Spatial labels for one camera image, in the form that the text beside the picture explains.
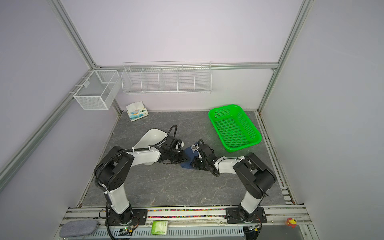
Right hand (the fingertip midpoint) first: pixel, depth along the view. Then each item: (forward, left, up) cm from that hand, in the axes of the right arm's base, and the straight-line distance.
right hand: (190, 165), depth 91 cm
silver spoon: (+12, -2, 0) cm, 13 cm away
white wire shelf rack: (+49, +14, +31) cm, 59 cm away
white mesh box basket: (+42, +62, +25) cm, 79 cm away
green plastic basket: (+29, -31, 0) cm, 42 cm away
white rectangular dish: (-9, +16, +27) cm, 33 cm away
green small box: (-32, +13, +2) cm, 35 cm away
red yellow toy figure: (-30, -48, +4) cm, 57 cm away
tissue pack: (+42, +43, +6) cm, 60 cm away
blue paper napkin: (+7, +1, -3) cm, 8 cm away
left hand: (+2, 0, +2) cm, 2 cm away
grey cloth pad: (-32, +53, +3) cm, 62 cm away
